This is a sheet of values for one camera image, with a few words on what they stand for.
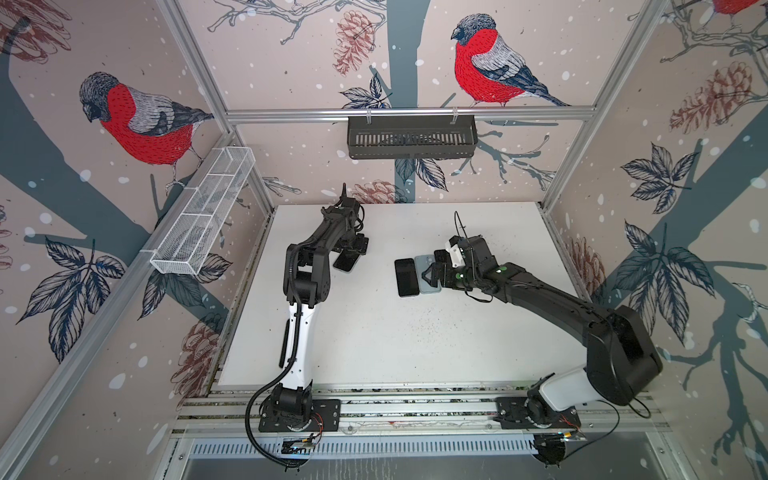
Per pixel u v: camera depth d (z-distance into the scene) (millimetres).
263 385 660
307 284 636
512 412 738
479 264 669
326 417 730
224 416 750
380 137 1067
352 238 931
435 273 777
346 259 1043
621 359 429
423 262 1051
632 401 433
